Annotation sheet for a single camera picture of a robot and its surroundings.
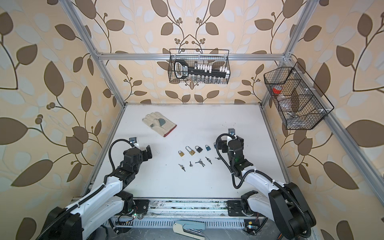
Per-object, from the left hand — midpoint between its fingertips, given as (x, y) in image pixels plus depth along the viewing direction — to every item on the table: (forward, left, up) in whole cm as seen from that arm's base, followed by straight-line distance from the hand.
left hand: (142, 146), depth 85 cm
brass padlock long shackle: (+2, -28, -10) cm, 30 cm away
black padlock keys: (-4, -34, -11) cm, 36 cm away
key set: (-3, -39, -10) cm, 41 cm away
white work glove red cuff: (+23, -6, -10) cm, 25 cm away
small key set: (-1, -45, -10) cm, 46 cm away
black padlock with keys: (+5, -33, -10) cm, 35 cm away
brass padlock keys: (-7, -23, -11) cm, 26 cm away
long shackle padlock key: (-6, -28, -10) cm, 31 cm away
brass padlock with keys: (+1, -22, -10) cm, 24 cm away
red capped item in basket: (+30, -79, +19) cm, 86 cm away
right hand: (+6, -50, +2) cm, 51 cm away
